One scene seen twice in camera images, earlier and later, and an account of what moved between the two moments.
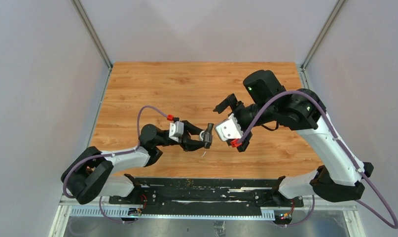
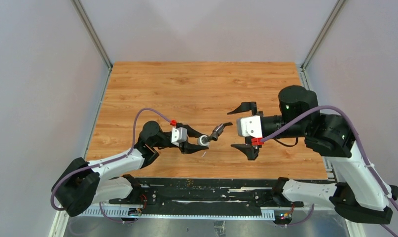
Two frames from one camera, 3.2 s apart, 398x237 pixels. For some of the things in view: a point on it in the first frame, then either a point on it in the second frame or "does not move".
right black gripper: [231, 101] to [249, 150]
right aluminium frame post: [339, 5] does not move
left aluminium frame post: [88, 24] does not move
